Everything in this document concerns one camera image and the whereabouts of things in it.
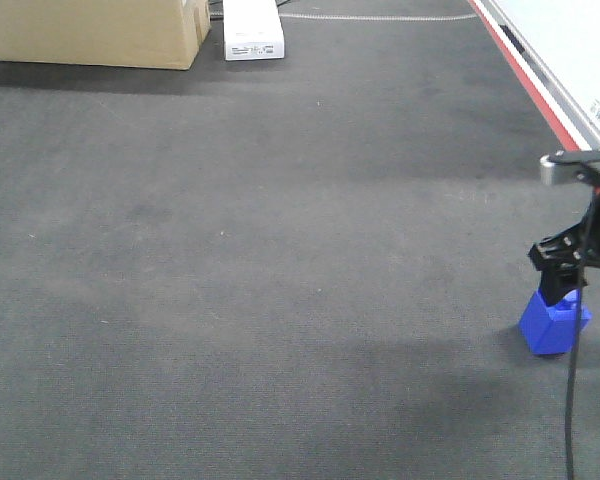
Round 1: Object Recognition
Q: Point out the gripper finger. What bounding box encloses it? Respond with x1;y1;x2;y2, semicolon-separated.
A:
536;269;587;307

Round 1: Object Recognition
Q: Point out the blue plastic box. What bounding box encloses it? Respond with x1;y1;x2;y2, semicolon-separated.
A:
518;288;594;357

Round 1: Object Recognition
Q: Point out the conveyor with dark grey belt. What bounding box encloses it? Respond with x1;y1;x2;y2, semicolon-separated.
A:
0;0;600;480

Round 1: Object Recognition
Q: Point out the white framed partition panel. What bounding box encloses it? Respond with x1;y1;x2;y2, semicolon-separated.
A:
479;0;600;151

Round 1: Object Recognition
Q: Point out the white flat long box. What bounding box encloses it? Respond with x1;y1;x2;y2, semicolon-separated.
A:
223;0;286;62

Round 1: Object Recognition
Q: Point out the large brown cardboard box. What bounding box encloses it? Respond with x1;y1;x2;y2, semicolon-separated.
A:
0;0;212;71

